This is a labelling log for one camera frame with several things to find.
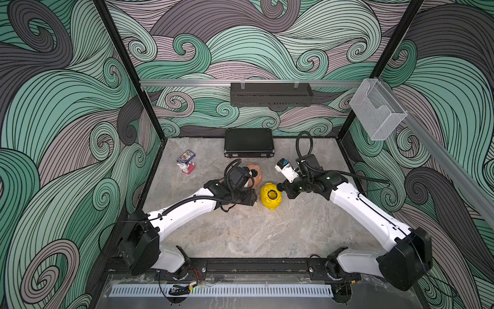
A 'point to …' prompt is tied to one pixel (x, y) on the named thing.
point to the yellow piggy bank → (271, 197)
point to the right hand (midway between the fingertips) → (280, 186)
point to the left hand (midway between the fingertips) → (254, 195)
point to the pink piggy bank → (257, 179)
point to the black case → (249, 143)
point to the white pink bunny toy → (186, 168)
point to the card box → (186, 156)
